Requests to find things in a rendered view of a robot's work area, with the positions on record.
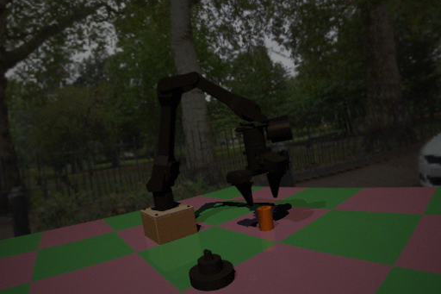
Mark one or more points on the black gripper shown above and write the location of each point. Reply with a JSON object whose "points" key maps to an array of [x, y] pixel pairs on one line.
{"points": [[241, 179]]}

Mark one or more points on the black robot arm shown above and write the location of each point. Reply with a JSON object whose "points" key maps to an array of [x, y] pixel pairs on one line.
{"points": [[166, 168]]}

